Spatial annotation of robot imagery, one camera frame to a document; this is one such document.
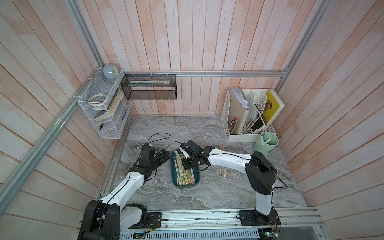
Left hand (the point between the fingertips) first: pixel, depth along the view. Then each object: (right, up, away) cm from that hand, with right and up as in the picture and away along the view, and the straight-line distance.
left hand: (164, 157), depth 88 cm
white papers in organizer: (+46, +41, +5) cm, 62 cm away
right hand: (+11, -4, 0) cm, 12 cm away
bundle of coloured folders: (+43, +20, +5) cm, 48 cm away
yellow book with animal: (+69, +32, +8) cm, 76 cm away
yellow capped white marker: (+65, +10, +5) cm, 66 cm away
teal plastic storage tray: (+10, -11, -2) cm, 15 cm away
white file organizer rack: (+48, +26, -5) cm, 55 cm away
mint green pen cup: (+61, +9, -1) cm, 61 cm away
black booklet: (+63, +20, +13) cm, 67 cm away
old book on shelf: (-27, +30, -8) cm, 41 cm away
